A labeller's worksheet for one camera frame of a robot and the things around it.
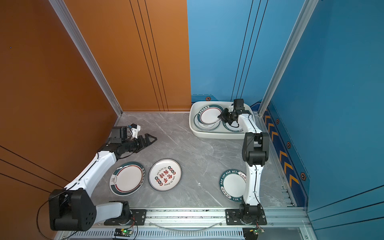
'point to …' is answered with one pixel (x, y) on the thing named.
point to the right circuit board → (252, 233)
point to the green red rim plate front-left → (127, 178)
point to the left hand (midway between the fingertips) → (152, 140)
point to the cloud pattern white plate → (205, 127)
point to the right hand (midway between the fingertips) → (217, 115)
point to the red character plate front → (165, 174)
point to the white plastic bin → (221, 133)
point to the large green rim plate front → (207, 116)
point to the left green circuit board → (123, 232)
